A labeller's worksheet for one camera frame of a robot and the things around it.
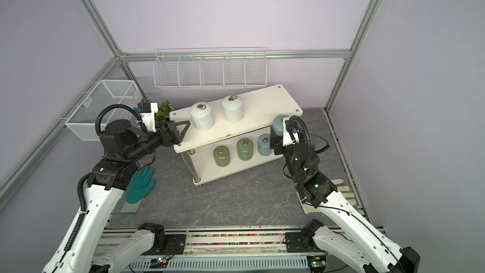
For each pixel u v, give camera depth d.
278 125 0.63
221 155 0.85
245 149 0.87
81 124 0.65
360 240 0.42
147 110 0.56
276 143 0.60
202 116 0.62
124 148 0.47
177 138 0.57
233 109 0.65
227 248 0.74
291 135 0.54
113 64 0.90
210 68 0.99
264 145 0.87
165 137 0.55
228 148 0.87
